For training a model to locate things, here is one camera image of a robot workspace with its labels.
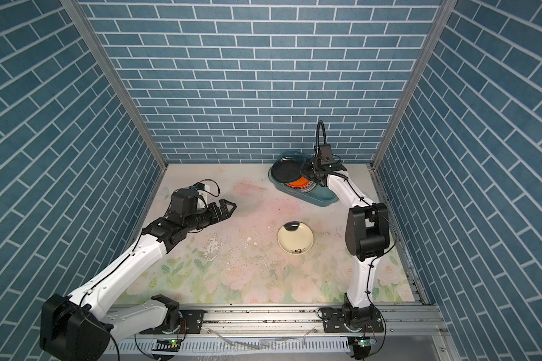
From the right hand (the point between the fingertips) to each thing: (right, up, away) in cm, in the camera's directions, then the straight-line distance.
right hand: (299, 167), depth 96 cm
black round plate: (-5, -1, +6) cm, 8 cm away
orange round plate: (+2, -7, +12) cm, 14 cm away
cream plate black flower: (-2, -30, -1) cm, 30 cm away
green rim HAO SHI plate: (+5, -10, +11) cm, 15 cm away
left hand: (-26, -16, -16) cm, 35 cm away
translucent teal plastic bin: (+12, -12, +13) cm, 22 cm away
